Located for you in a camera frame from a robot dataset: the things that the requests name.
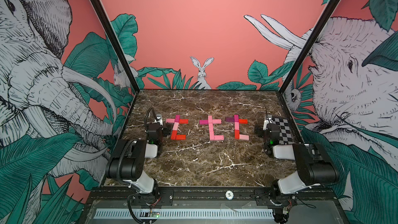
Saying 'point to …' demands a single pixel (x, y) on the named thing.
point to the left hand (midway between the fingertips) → (160, 120)
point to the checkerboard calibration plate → (285, 132)
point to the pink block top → (216, 121)
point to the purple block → (229, 119)
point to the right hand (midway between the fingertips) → (265, 121)
